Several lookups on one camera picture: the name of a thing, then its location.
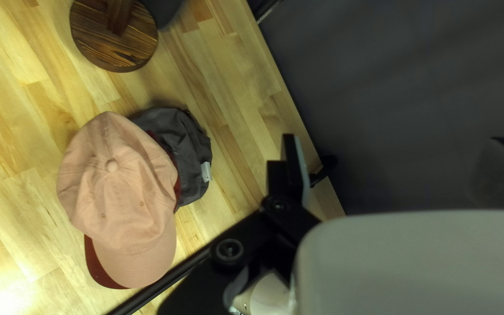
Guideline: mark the dark grey cap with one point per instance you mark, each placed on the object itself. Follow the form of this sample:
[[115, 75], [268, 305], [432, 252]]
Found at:
[[186, 148]]

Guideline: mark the pink cap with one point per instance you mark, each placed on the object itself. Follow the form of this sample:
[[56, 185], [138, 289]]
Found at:
[[116, 197]]

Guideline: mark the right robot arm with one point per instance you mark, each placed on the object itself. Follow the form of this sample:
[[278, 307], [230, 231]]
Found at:
[[265, 297]]

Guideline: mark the red cap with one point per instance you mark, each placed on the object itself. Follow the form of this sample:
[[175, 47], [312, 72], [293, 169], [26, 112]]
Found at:
[[96, 267]]

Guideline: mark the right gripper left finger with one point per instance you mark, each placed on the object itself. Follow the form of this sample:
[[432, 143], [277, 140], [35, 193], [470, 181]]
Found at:
[[285, 183]]

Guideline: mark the wooden cap stand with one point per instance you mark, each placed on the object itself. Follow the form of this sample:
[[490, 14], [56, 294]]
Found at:
[[103, 43]]

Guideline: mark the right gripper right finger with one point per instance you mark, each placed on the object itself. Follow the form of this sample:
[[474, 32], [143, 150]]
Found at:
[[501, 179]]

